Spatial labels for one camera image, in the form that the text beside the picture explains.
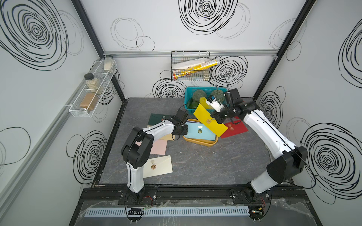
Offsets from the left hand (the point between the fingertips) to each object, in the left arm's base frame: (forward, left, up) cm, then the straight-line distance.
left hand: (184, 131), depth 95 cm
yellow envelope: (+1, -11, +20) cm, 23 cm away
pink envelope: (-10, +17, -6) cm, 20 cm away
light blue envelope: (0, -9, +2) cm, 9 cm away
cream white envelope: (-22, +16, -5) cm, 27 cm away
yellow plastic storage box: (-8, -10, +1) cm, 13 cm away
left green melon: (+30, -11, +8) cm, 33 cm away
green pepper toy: (+20, -6, +5) cm, 22 cm away
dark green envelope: (+14, +23, -6) cm, 28 cm away
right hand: (-1, -16, +20) cm, 26 cm away
